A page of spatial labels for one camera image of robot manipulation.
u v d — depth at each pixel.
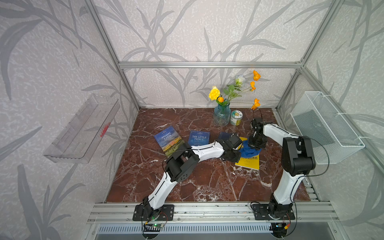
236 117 1.05
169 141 1.00
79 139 0.68
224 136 1.05
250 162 0.91
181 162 0.56
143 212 0.64
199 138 1.02
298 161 0.51
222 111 1.07
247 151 0.90
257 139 0.82
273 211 0.66
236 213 0.75
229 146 0.73
